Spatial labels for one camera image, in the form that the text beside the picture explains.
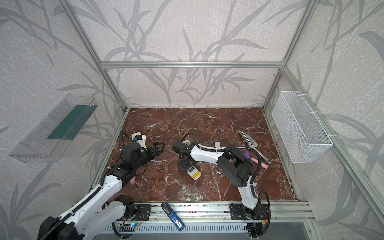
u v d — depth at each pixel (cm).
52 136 64
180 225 68
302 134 62
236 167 50
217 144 100
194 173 86
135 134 102
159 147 72
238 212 73
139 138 74
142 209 75
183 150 70
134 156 60
